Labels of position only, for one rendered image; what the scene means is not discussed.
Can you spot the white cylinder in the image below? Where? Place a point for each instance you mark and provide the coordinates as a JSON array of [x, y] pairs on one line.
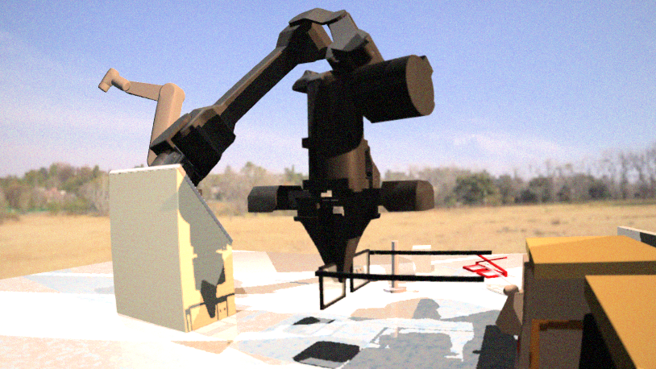
[[403, 269]]

